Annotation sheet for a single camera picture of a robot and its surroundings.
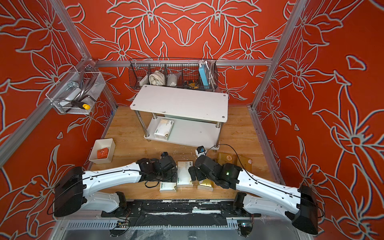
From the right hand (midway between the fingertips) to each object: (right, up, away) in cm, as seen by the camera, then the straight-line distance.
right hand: (193, 169), depth 74 cm
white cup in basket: (-14, +52, +21) cm, 57 cm away
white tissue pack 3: (-5, -6, +4) cm, 9 cm away
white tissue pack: (-19, +19, +20) cm, 33 cm away
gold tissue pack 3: (+29, +1, +9) cm, 31 cm away
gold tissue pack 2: (+17, +3, +10) cm, 20 cm away
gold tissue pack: (+7, -8, +1) cm, 11 cm away
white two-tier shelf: (-5, +27, -2) cm, 28 cm away
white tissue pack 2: (-13, -10, +2) cm, 17 cm away
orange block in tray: (-54, +5, +14) cm, 56 cm away
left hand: (-12, -6, +6) cm, 14 cm away
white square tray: (-60, +9, +22) cm, 64 cm away
